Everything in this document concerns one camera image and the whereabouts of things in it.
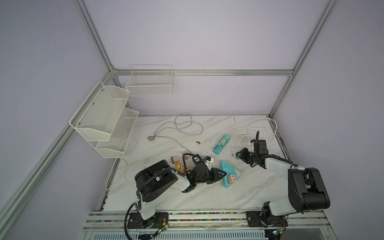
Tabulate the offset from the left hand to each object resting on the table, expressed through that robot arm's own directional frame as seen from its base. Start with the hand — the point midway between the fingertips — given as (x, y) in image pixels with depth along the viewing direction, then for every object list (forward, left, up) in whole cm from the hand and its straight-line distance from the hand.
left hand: (225, 176), depth 82 cm
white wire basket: (+53, +47, +27) cm, 76 cm away
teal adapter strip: (+26, -4, +1) cm, 27 cm away
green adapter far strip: (+23, -1, +1) cm, 23 cm away
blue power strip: (+21, +2, -3) cm, 21 cm away
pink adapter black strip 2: (+13, +30, -4) cm, 33 cm away
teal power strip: (+4, -3, -1) cm, 5 cm away
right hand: (+15, -9, -1) cm, 18 cm away
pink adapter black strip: (+14, +22, -4) cm, 27 cm away
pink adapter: (-3, -2, +5) cm, 6 cm away
